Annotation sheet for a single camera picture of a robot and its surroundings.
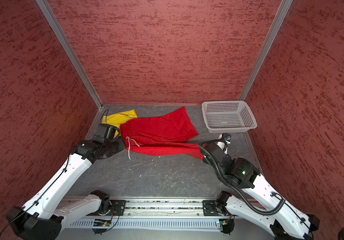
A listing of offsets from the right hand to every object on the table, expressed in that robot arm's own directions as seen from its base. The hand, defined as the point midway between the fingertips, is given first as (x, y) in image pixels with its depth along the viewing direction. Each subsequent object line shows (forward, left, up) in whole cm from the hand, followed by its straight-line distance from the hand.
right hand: (208, 155), depth 69 cm
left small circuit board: (-22, +54, -25) cm, 64 cm away
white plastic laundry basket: (+43, -28, -22) cm, 56 cm away
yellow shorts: (+37, +58, -15) cm, 70 cm away
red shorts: (+26, +25, -21) cm, 41 cm away
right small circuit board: (-25, -7, -24) cm, 35 cm away
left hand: (+8, +43, -5) cm, 44 cm away
